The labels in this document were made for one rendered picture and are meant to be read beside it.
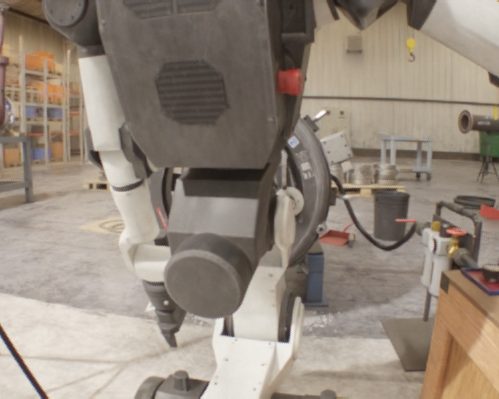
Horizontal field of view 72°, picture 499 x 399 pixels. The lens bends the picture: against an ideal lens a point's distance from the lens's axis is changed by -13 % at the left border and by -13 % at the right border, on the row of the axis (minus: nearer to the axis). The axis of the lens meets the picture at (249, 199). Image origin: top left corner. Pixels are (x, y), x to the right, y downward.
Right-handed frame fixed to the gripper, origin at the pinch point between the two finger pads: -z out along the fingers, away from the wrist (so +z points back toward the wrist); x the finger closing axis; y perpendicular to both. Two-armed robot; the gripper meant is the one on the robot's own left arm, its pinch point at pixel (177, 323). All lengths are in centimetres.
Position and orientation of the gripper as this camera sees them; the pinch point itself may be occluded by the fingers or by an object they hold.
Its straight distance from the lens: 103.8
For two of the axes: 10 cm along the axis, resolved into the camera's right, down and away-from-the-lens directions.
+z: -1.1, -8.1, -5.8
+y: -9.7, -0.4, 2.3
